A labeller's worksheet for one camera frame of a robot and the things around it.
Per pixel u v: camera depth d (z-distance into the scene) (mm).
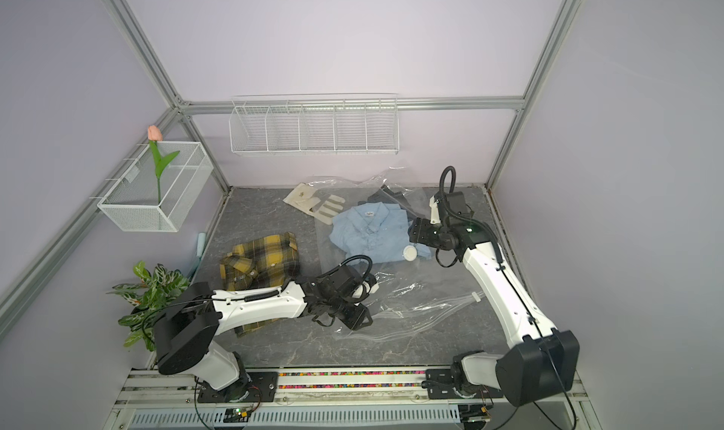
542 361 389
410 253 961
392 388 753
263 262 940
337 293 651
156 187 772
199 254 1038
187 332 434
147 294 623
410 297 849
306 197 1176
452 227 587
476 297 792
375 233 995
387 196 1087
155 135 790
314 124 992
